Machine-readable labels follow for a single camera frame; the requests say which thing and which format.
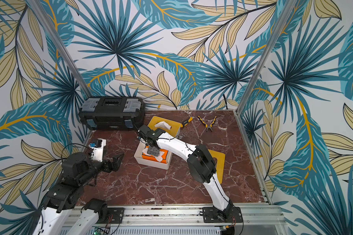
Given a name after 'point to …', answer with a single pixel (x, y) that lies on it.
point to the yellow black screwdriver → (185, 123)
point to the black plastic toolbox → (112, 113)
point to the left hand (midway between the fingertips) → (115, 154)
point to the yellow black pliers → (206, 125)
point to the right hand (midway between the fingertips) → (158, 141)
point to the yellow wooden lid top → (175, 126)
